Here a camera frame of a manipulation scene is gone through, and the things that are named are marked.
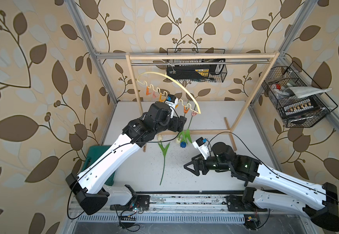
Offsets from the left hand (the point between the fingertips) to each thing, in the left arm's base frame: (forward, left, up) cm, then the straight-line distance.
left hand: (180, 117), depth 66 cm
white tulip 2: (+3, -2, -22) cm, 22 cm away
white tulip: (0, +9, -36) cm, 37 cm away
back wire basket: (+38, -25, -1) cm, 46 cm away
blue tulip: (0, -3, -25) cm, 25 cm away
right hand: (-15, -4, -16) cm, 22 cm away
